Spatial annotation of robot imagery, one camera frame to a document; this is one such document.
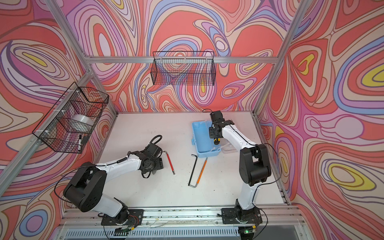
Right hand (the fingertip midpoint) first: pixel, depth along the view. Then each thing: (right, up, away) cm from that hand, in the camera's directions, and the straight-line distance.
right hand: (217, 135), depth 94 cm
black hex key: (-18, -26, -10) cm, 33 cm away
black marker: (-71, -2, -23) cm, 75 cm away
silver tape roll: (-71, +10, -21) cm, 74 cm away
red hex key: (-28, -21, -6) cm, 35 cm away
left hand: (-37, -18, -3) cm, 41 cm away
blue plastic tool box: (-9, -7, +7) cm, 13 cm away
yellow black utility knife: (-1, -3, -1) cm, 4 cm away
